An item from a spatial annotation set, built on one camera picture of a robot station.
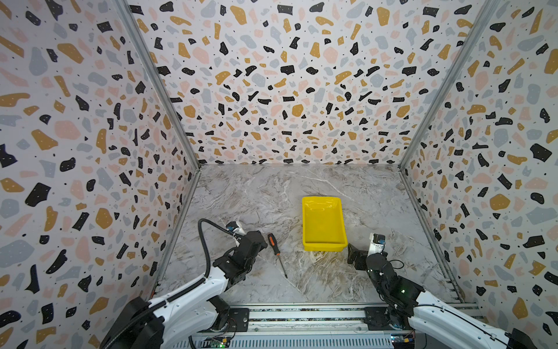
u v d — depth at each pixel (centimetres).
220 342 70
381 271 61
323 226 96
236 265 63
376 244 72
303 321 75
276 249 90
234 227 74
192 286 49
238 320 73
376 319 73
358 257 75
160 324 41
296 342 70
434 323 55
